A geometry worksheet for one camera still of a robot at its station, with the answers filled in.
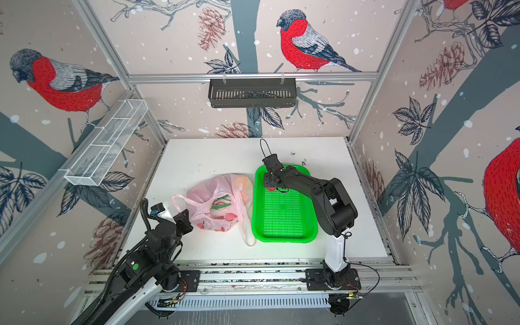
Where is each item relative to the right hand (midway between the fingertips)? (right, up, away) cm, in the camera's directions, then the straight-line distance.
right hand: (270, 178), depth 98 cm
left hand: (-31, -9, -21) cm, 39 cm away
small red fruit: (0, -5, -3) cm, 6 cm away
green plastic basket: (+4, -17, -8) cm, 19 cm away
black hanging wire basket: (-10, +45, +8) cm, 47 cm away
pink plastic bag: (-25, -11, -4) cm, 28 cm away
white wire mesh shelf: (-66, +15, -21) cm, 71 cm away
